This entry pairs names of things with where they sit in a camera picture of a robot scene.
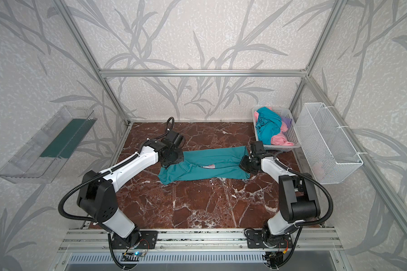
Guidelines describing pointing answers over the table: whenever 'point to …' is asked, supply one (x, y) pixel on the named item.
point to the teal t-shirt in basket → (269, 125)
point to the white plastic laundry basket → (293, 133)
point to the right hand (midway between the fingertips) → (241, 161)
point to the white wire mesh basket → (329, 155)
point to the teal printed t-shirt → (207, 163)
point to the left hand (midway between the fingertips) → (182, 153)
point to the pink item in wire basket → (319, 170)
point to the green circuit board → (139, 253)
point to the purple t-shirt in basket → (288, 121)
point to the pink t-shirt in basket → (279, 139)
